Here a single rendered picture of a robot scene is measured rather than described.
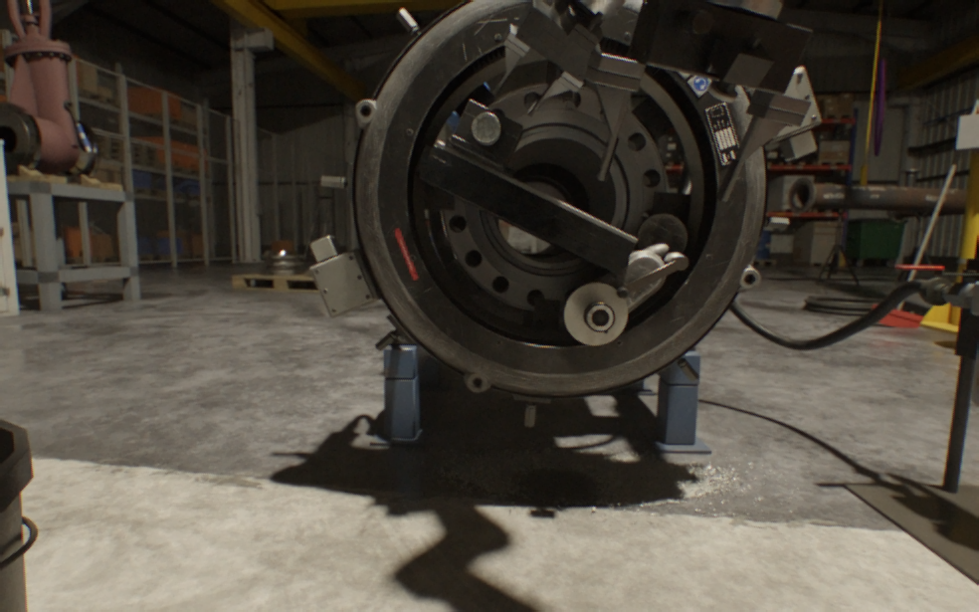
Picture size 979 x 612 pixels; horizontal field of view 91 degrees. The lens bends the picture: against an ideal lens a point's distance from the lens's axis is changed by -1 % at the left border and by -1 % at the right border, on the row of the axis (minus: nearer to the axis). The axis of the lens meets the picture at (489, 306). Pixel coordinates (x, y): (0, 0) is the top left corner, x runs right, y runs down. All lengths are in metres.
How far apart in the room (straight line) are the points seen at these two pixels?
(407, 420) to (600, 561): 0.62
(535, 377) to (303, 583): 0.49
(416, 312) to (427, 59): 0.44
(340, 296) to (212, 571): 0.49
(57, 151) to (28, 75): 0.61
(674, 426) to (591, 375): 0.49
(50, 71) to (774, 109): 4.98
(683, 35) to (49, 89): 4.91
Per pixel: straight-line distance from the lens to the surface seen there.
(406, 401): 1.31
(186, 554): 1.03
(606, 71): 0.45
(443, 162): 0.88
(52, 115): 5.08
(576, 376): 0.92
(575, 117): 1.04
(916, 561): 1.16
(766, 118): 0.53
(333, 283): 0.97
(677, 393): 1.35
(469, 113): 0.84
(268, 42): 13.49
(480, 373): 0.92
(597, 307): 0.85
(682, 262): 0.92
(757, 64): 0.45
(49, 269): 4.52
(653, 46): 0.45
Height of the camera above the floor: 0.51
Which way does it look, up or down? 7 degrees down
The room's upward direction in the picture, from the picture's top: 1 degrees clockwise
